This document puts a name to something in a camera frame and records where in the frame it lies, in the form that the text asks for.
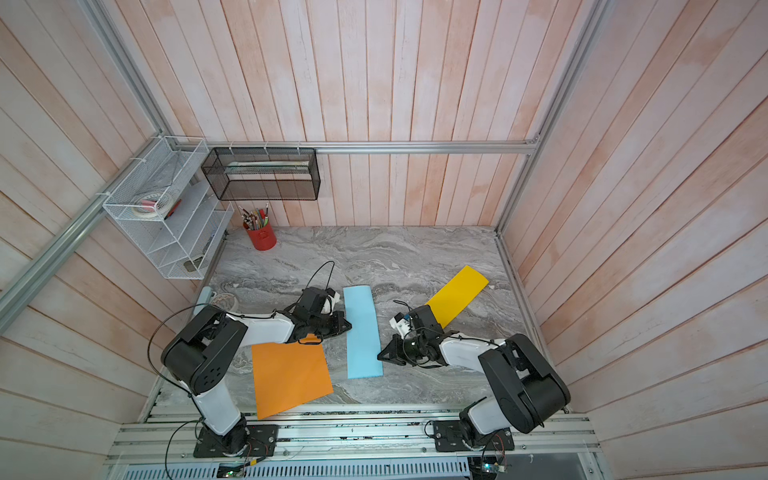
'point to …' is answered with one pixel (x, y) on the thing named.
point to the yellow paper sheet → (456, 295)
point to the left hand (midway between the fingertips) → (351, 330)
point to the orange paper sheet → (289, 374)
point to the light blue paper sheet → (363, 338)
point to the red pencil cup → (263, 238)
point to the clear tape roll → (226, 301)
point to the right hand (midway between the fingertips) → (379, 355)
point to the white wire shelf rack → (183, 244)
